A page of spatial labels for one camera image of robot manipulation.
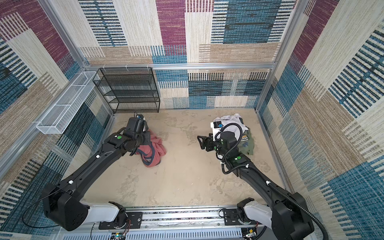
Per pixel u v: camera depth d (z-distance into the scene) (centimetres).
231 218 73
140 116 72
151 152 90
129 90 108
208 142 70
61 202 38
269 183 46
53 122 70
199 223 73
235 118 111
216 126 69
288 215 40
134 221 74
